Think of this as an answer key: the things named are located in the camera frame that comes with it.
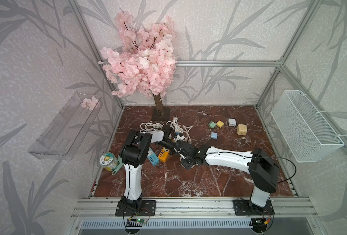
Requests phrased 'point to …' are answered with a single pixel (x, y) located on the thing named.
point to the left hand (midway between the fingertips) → (185, 153)
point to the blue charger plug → (214, 135)
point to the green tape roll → (108, 161)
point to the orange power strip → (163, 154)
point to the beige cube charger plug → (241, 129)
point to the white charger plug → (232, 122)
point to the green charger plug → (212, 124)
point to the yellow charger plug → (220, 124)
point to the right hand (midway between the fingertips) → (184, 158)
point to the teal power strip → (152, 156)
